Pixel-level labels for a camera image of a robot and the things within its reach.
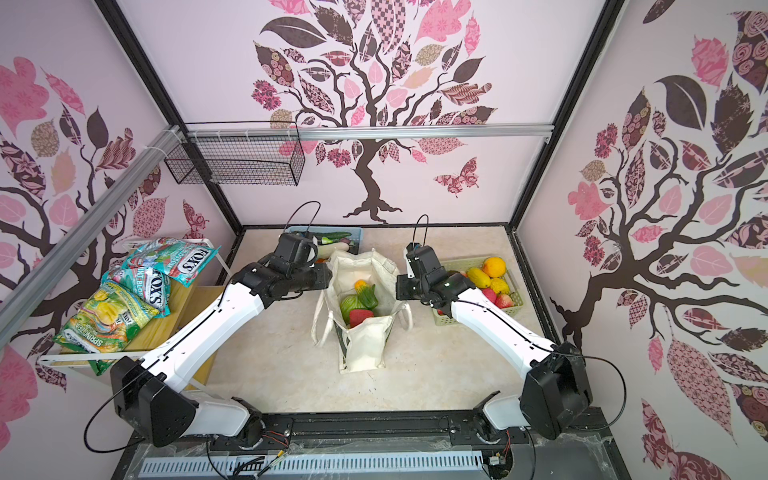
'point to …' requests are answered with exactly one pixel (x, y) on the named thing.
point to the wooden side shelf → (187, 304)
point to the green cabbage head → (348, 304)
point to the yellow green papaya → (366, 294)
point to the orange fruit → (494, 267)
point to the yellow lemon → (500, 286)
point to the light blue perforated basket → (355, 241)
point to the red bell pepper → (357, 316)
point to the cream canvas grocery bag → (362, 347)
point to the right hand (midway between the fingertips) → (400, 280)
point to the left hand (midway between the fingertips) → (326, 278)
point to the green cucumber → (332, 235)
